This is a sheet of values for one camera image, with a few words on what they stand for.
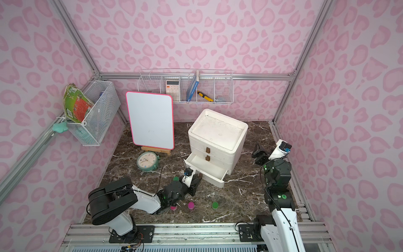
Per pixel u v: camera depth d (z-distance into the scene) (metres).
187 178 0.73
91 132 0.72
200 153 0.86
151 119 1.47
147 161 0.96
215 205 0.79
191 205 0.82
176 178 0.90
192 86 0.88
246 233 0.72
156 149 1.01
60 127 0.62
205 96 0.98
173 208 0.79
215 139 0.80
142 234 0.73
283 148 0.58
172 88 0.95
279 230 0.47
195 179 0.78
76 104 0.73
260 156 0.63
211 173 0.89
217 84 1.01
